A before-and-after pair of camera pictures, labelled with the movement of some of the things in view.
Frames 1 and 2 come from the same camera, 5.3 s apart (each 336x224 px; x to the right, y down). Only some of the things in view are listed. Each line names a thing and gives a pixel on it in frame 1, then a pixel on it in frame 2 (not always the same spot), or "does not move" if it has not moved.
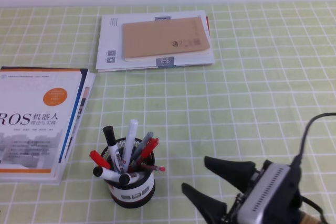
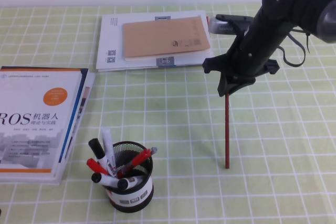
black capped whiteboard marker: [113, 149] to [96, 146]
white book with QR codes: [111, 56] does not move
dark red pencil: [153, 167] to [227, 129]
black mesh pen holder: [131, 155] does not move
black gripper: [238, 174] to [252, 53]
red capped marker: [99, 160] to [96, 167]
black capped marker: [106, 173] to [98, 178]
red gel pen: [147, 150] to [136, 161]
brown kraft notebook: [165, 39] does not move
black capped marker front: [129, 178] to [124, 183]
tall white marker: [133, 132] to [109, 161]
